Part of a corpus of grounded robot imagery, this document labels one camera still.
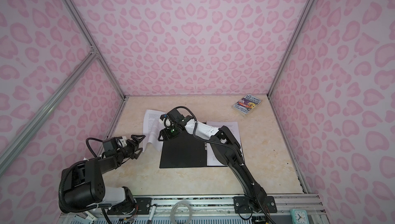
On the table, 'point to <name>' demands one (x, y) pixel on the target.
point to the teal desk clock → (299, 217)
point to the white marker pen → (153, 211)
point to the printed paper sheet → (153, 126)
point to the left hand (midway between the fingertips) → (144, 139)
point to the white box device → (84, 218)
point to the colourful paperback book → (246, 104)
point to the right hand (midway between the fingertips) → (163, 136)
